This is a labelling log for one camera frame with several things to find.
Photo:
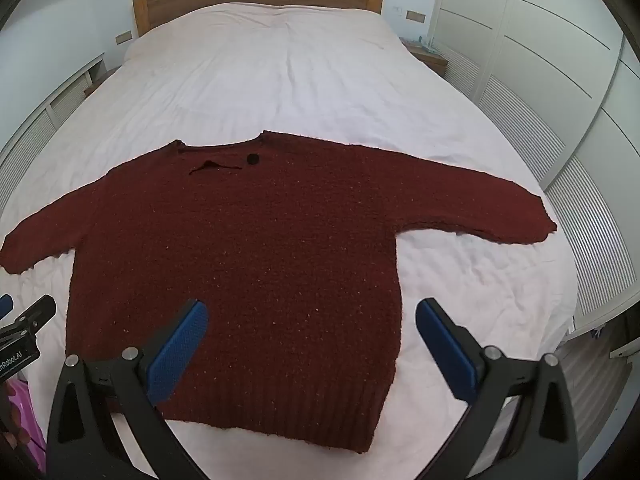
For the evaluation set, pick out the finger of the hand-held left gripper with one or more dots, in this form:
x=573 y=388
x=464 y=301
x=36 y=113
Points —
x=37 y=312
x=5 y=305

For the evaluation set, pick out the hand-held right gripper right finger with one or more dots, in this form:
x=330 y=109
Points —
x=447 y=355

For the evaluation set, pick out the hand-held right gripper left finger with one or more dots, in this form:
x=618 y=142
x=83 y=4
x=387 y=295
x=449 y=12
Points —
x=175 y=355

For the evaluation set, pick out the dark red knit sweater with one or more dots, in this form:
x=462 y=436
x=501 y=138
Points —
x=250 y=270

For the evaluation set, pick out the person's left hand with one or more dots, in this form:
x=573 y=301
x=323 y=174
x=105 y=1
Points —
x=15 y=425

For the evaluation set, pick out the pink plastic item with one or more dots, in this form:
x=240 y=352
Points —
x=27 y=410

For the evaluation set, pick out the white slatted cabinet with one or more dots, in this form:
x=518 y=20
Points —
x=55 y=105

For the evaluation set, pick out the wooden nightstand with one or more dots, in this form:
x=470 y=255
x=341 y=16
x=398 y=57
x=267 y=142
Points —
x=430 y=60

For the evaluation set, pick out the bed with white sheet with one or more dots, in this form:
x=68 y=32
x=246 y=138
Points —
x=280 y=75

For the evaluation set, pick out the white wardrobe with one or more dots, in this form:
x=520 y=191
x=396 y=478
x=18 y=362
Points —
x=540 y=70

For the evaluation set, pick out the teal items on nightstand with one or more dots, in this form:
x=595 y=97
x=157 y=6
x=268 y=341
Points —
x=422 y=45

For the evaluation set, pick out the beige wall socket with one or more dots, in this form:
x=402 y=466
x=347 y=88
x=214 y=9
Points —
x=123 y=37
x=415 y=15

